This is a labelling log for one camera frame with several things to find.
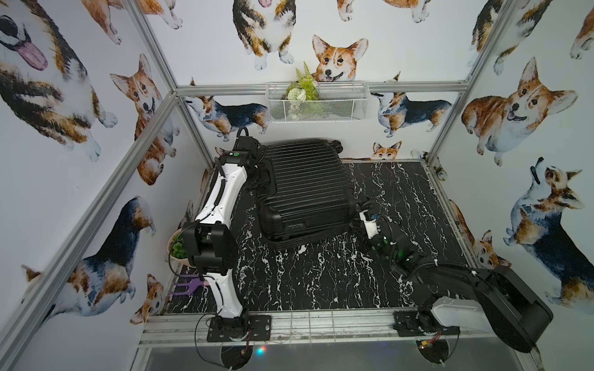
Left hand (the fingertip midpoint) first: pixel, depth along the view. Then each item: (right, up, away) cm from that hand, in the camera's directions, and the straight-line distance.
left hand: (266, 176), depth 88 cm
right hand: (+32, -19, -3) cm, 37 cm away
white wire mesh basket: (+27, +30, +5) cm, 41 cm away
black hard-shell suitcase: (+16, -7, -8) cm, 19 cm away
